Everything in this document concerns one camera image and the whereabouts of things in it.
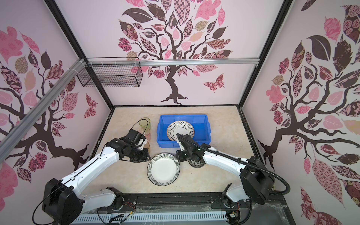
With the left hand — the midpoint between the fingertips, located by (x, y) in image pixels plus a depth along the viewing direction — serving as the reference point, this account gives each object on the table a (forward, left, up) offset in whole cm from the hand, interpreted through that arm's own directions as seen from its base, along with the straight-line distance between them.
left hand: (148, 161), depth 78 cm
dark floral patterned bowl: (0, -28, -6) cm, 28 cm away
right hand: (+4, -16, -1) cm, 17 cm away
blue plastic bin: (+29, -35, -11) cm, 47 cm away
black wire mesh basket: (+76, +45, +6) cm, 89 cm away
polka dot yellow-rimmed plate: (+30, -18, -9) cm, 36 cm away
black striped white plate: (-2, -8, -8) cm, 11 cm away
